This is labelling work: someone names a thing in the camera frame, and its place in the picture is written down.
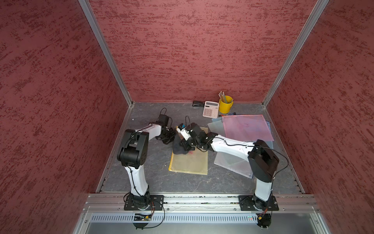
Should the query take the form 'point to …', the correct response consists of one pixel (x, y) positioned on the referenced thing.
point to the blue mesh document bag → (269, 143)
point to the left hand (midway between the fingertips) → (176, 140)
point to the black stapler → (197, 104)
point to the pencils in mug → (222, 96)
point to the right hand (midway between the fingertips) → (182, 145)
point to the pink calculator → (211, 109)
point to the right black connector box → (264, 220)
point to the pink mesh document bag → (248, 127)
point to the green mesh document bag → (217, 127)
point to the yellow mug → (225, 104)
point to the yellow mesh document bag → (195, 162)
